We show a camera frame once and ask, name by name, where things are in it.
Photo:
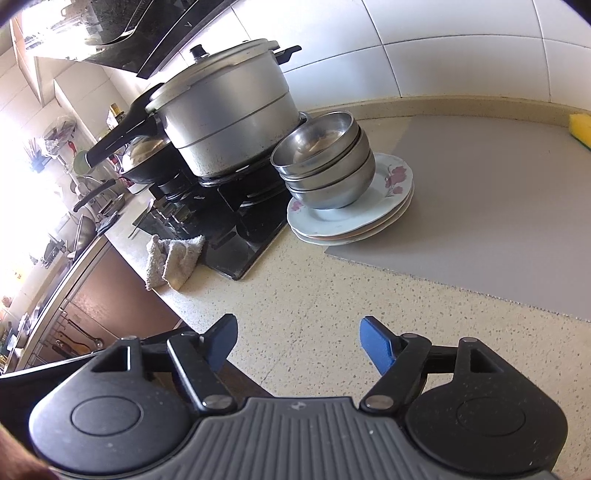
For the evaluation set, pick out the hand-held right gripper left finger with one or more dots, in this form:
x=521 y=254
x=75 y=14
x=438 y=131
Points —
x=221 y=341

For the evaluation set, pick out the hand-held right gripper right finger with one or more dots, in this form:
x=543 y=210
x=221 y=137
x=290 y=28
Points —
x=376 y=344

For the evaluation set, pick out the large red-flowered white plate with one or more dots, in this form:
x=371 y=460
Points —
x=341 y=242

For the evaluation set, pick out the gold-rimmed small-flowered white plate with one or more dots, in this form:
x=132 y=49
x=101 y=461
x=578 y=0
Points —
x=344 y=237

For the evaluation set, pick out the stainless steel bowl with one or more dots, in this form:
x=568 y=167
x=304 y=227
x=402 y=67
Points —
x=314 y=138
x=341 y=189
x=355 y=157

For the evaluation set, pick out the medium red-flowered white plate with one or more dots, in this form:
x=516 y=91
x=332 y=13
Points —
x=392 y=184

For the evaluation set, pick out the person's left forearm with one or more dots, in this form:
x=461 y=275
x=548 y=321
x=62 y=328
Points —
x=14 y=454

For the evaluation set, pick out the white dish cloth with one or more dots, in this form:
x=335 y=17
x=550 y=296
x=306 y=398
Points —
x=173 y=258

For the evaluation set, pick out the brown kitchen cabinet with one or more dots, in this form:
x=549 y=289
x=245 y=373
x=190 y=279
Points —
x=115 y=286

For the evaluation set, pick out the black glass gas stove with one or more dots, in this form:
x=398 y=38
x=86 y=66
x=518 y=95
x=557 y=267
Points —
x=240 y=221

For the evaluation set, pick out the grey counter mat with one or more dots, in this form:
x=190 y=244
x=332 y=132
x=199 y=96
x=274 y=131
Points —
x=485 y=207

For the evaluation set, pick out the black wok with steel lid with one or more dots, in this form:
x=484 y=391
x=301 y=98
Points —
x=147 y=157

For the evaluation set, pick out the aluminium pressure cooker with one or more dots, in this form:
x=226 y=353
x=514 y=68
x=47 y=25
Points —
x=231 y=120

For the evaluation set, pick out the green cup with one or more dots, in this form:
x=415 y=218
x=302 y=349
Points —
x=82 y=164

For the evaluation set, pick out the yellow-labelled bottle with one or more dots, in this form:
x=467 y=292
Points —
x=116 y=115

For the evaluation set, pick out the yellow sponge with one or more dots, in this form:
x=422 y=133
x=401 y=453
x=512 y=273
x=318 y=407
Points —
x=581 y=131

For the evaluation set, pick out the black range hood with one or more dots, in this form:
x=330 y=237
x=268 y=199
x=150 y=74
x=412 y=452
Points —
x=152 y=32

